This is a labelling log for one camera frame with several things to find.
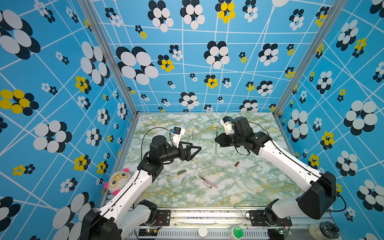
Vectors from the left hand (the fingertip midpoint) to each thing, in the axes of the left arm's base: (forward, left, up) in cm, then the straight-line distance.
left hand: (197, 147), depth 71 cm
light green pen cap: (-7, +8, -26) cm, 28 cm away
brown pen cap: (+4, -25, -26) cm, 36 cm away
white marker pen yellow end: (+26, +3, -25) cm, 36 cm away
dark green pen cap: (-1, +9, -26) cm, 27 cm away
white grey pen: (-6, -3, -25) cm, 26 cm away
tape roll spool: (-31, -53, -15) cm, 64 cm away
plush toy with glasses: (-9, +42, -18) cm, 47 cm away
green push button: (-32, -17, -17) cm, 40 cm away
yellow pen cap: (+32, -12, -24) cm, 41 cm away
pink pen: (-8, -7, -25) cm, 27 cm away
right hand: (+8, -10, -4) cm, 13 cm away
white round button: (-31, -3, -18) cm, 36 cm away
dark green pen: (+5, -10, -5) cm, 12 cm away
